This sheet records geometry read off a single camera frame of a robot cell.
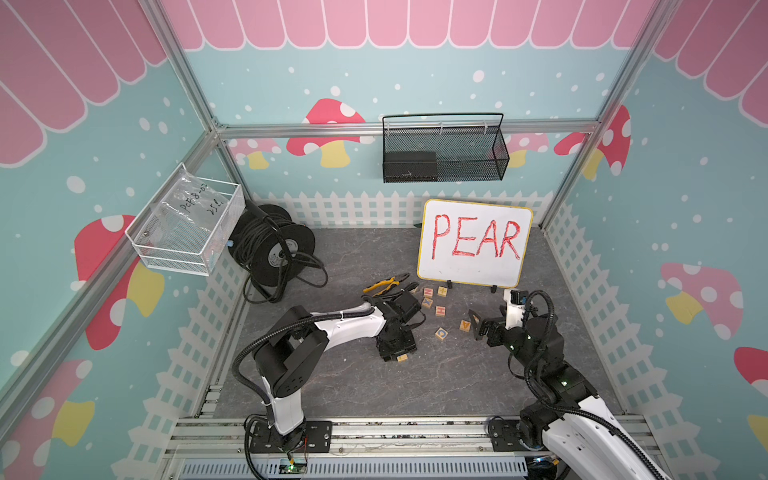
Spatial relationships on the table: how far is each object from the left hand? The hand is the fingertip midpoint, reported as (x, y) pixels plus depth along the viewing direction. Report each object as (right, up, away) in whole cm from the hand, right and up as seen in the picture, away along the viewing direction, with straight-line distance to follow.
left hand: (407, 358), depth 86 cm
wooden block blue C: (+11, +6, +6) cm, 14 cm away
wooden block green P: (-1, 0, +1) cm, 2 cm away
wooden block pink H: (+11, +12, +11) cm, 19 cm away
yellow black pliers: (-3, +21, +17) cm, 27 cm away
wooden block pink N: (+8, +17, +14) cm, 24 cm away
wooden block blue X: (+7, +14, +13) cm, 20 cm away
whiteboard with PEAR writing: (+22, +34, +11) cm, 42 cm away
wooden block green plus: (+12, +18, +14) cm, 26 cm away
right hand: (+20, +16, -9) cm, 27 cm away
